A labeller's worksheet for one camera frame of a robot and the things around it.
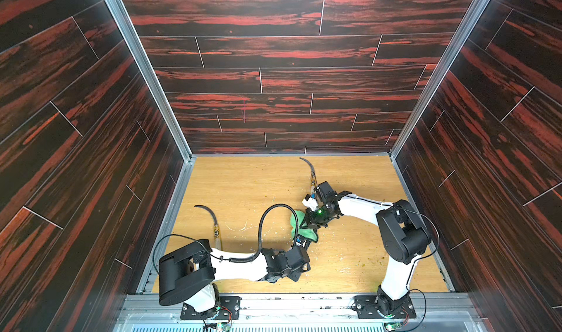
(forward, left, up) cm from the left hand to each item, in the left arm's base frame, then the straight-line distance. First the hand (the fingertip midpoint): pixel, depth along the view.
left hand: (300, 268), depth 82 cm
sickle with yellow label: (+39, -7, +4) cm, 40 cm away
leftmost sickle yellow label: (+14, +35, +2) cm, 38 cm away
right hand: (+18, -2, +1) cm, 18 cm away
